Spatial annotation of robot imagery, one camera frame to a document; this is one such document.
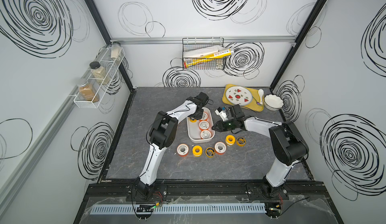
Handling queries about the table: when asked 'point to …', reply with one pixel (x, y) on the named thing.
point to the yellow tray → (255, 105)
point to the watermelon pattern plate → (238, 96)
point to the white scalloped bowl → (273, 103)
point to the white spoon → (261, 92)
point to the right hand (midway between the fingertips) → (214, 128)
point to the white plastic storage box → (194, 131)
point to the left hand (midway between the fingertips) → (194, 114)
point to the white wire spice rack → (111, 66)
